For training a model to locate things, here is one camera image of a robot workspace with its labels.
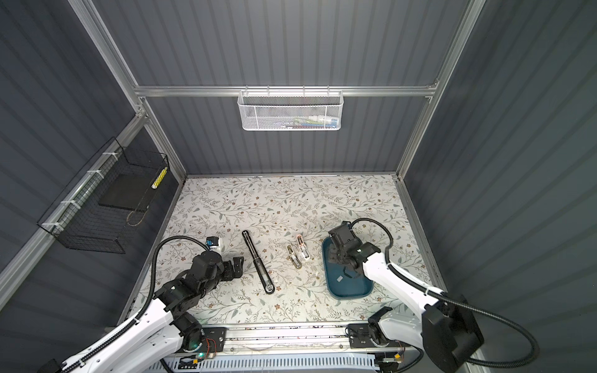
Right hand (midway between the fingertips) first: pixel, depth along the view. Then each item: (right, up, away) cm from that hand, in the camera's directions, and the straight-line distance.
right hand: (339, 253), depth 86 cm
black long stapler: (-27, -10, -2) cm, 28 cm away
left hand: (-38, -1, -5) cm, 39 cm away
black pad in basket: (-71, +23, -10) cm, 75 cm away
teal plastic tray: (0, -11, -2) cm, 11 cm away
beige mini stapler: (-17, -2, +5) cm, 18 cm away
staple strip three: (0, -9, 0) cm, 9 cm away
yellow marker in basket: (-65, +25, -6) cm, 70 cm away
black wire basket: (-77, +18, -13) cm, 80 cm away
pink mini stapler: (-14, +1, +8) cm, 16 cm away
